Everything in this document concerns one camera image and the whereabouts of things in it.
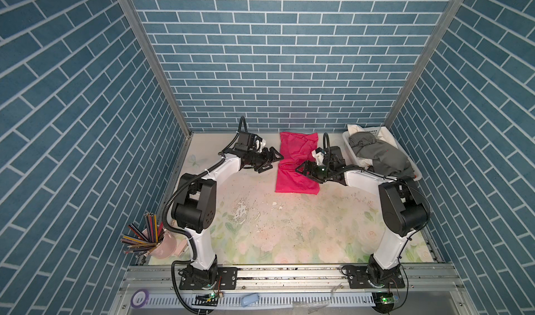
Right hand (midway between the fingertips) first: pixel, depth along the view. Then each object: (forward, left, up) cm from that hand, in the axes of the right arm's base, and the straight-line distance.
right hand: (299, 170), depth 94 cm
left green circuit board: (-50, +31, -10) cm, 60 cm away
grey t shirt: (+8, -40, +1) cm, 41 cm away
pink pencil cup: (-37, +51, -7) cm, 63 cm away
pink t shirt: (+19, +2, -7) cm, 21 cm away
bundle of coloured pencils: (-37, +54, +2) cm, 66 cm away
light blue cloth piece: (-49, +16, -8) cm, 52 cm away
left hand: (0, +10, +6) cm, 11 cm away
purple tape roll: (-51, +51, -8) cm, 73 cm away
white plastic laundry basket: (+1, -51, 0) cm, 51 cm away
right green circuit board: (-46, -30, -10) cm, 56 cm away
